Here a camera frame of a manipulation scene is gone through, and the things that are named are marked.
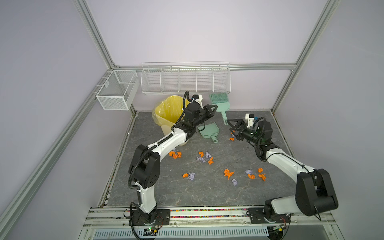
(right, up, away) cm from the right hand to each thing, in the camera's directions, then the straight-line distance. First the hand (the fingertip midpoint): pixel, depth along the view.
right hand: (228, 125), depth 80 cm
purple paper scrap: (-10, -19, +14) cm, 25 cm away
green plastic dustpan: (-7, -3, +29) cm, 30 cm away
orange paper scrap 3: (-8, -22, +13) cm, 27 cm away
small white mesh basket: (-72, +23, +21) cm, 78 cm away
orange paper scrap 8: (+21, -29, +5) cm, 36 cm away
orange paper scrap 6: (+15, -30, +6) cm, 34 cm away
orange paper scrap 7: (+21, -27, +9) cm, 35 cm away
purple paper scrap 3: (+14, -27, +7) cm, 31 cm away
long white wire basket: (-24, +32, +18) cm, 44 cm away
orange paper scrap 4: (-24, -29, +7) cm, 38 cm away
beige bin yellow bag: (-37, +10, +17) cm, 42 cm away
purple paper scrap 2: (+5, -32, +4) cm, 33 cm away
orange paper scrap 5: (+1, -28, +7) cm, 29 cm away
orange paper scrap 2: (-14, -18, +15) cm, 28 cm away
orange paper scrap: (-33, -18, +16) cm, 41 cm away
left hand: (-4, +10, -1) cm, 11 cm away
